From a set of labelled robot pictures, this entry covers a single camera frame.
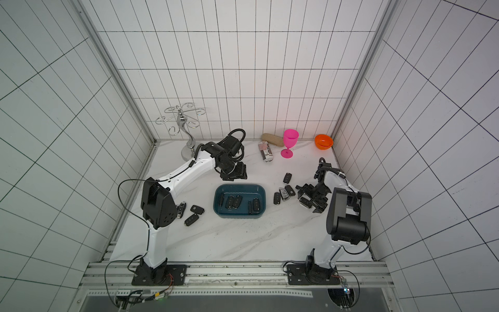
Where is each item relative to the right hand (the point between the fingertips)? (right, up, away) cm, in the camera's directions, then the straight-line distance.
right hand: (306, 199), depth 91 cm
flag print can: (-18, +23, +19) cm, 35 cm away
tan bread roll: (-13, +31, +27) cm, 43 cm away
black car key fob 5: (-54, -8, -6) cm, 55 cm away
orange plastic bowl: (+18, +30, +25) cm, 43 cm away
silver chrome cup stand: (-59, +40, +2) cm, 71 cm away
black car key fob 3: (-33, -1, +1) cm, 34 cm away
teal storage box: (-29, -5, -1) cm, 30 cm away
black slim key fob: (-7, +9, +9) cm, 15 cm away
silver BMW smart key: (-10, +2, +3) cm, 11 cm away
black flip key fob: (-24, -2, 0) cm, 24 cm away
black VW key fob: (-14, 0, +2) cm, 14 cm away
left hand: (-32, +10, -6) cm, 34 cm away
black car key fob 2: (-37, -2, 0) cm, 37 cm away
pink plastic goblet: (-6, +31, +10) cm, 33 cm away
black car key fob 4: (-52, -4, -2) cm, 53 cm away
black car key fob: (0, -2, 0) cm, 2 cm away
